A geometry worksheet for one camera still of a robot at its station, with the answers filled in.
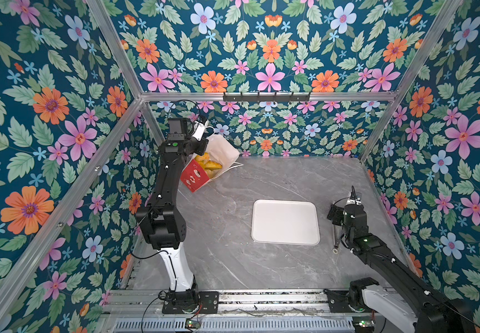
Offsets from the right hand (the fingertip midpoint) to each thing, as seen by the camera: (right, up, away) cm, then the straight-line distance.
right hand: (341, 206), depth 85 cm
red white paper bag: (-53, +25, +17) cm, 60 cm away
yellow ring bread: (-61, +21, +12) cm, 66 cm away
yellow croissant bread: (-59, +18, +23) cm, 66 cm away
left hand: (-57, +31, -1) cm, 65 cm away
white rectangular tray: (-22, -9, +9) cm, 25 cm away
